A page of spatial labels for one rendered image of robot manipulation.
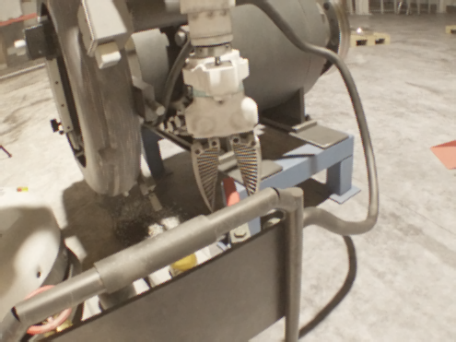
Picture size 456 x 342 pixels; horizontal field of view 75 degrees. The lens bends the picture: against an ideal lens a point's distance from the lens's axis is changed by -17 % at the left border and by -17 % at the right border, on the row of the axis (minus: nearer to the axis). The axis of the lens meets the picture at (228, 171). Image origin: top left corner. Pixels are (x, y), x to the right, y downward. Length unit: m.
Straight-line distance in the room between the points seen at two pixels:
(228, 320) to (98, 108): 0.52
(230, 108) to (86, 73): 0.40
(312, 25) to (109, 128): 0.78
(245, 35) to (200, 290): 0.79
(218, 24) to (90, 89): 0.40
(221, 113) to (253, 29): 0.62
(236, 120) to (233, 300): 0.24
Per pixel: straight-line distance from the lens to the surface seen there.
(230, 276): 0.44
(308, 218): 0.56
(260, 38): 1.09
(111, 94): 0.78
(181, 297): 0.42
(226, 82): 0.40
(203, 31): 0.46
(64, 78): 1.17
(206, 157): 0.53
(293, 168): 1.13
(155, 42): 1.06
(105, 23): 0.70
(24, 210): 0.97
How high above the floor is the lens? 0.77
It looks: 28 degrees down
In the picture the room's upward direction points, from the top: 7 degrees counter-clockwise
